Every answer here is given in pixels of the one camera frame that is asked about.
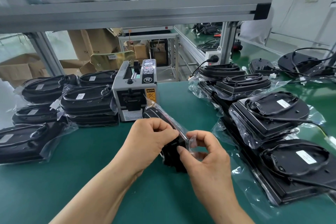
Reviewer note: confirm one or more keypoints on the person's right hand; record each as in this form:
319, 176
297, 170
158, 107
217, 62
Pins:
210, 176

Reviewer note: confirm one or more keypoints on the person's left hand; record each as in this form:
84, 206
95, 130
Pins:
144, 145

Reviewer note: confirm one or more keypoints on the group of bagged black lamps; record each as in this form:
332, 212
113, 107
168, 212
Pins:
273, 121

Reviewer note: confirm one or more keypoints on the unbagged black lamps with cables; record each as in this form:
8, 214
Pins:
302, 63

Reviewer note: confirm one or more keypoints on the person's left forearm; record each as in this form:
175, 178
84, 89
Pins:
94, 197

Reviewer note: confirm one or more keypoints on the person's right forearm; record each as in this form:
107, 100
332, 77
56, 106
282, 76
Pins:
228, 216

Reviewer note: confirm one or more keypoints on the grey tape dispenser machine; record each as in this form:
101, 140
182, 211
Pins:
128, 92

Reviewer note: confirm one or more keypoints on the white power socket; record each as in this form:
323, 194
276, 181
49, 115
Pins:
213, 59

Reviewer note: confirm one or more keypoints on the grey metal shelf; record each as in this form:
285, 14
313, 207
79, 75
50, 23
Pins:
136, 12

